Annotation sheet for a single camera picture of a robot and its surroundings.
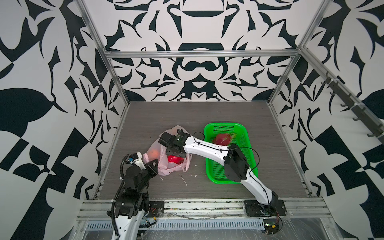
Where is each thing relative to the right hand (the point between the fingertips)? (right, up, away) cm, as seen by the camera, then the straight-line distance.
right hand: (172, 151), depth 87 cm
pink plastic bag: (-2, -6, -10) cm, 12 cm away
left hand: (-6, -1, -10) cm, 11 cm away
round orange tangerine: (-10, -1, -2) cm, 10 cm away
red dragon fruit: (+31, +7, +4) cm, 32 cm away
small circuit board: (+49, -31, -17) cm, 60 cm away
